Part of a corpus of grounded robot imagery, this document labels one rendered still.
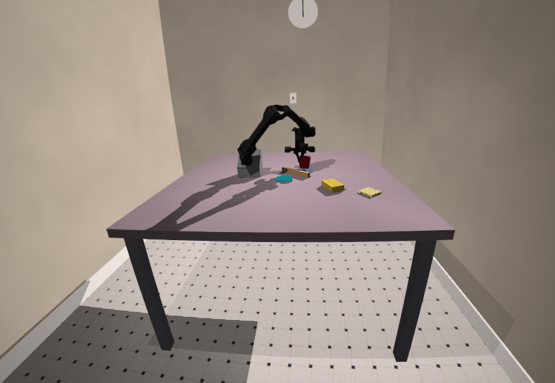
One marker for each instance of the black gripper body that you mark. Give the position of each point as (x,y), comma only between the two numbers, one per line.
(287,149)

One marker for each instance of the yellow sponge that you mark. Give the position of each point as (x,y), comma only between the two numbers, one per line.
(332,185)

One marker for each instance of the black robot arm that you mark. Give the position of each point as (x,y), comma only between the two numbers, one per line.
(271,116)

